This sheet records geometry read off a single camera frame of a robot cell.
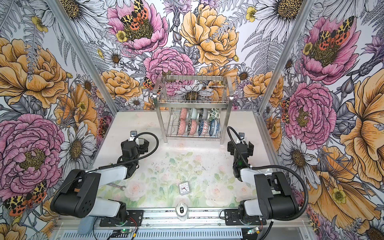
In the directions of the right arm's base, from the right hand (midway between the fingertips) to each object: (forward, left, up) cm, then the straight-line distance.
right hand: (240, 144), depth 92 cm
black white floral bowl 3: (+20, +39, -5) cm, 44 cm away
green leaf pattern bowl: (+24, +13, +3) cm, 27 cm away
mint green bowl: (+25, +28, +3) cm, 38 cm away
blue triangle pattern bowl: (+11, +22, +3) cm, 25 cm away
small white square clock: (-22, +34, -7) cm, 41 cm away
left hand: (+2, +63, +1) cm, 63 cm away
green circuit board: (-42, +1, -9) cm, 43 cm away
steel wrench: (-21, +69, -8) cm, 72 cm away
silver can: (-36, +33, +6) cm, 49 cm away
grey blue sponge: (-38, +79, -5) cm, 87 cm away
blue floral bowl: (+11, +14, +3) cm, 18 cm away
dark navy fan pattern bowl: (+27, +22, 0) cm, 35 cm away
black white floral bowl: (+25, +35, +3) cm, 43 cm away
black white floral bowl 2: (+19, +31, -3) cm, 36 cm away
